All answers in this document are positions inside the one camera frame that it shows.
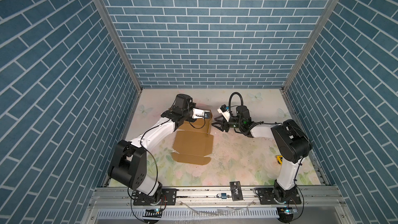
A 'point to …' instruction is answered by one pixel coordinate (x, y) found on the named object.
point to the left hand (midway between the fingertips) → (196, 104)
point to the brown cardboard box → (193, 142)
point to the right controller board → (286, 214)
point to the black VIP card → (236, 191)
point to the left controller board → (153, 213)
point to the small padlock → (223, 195)
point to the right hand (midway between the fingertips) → (212, 120)
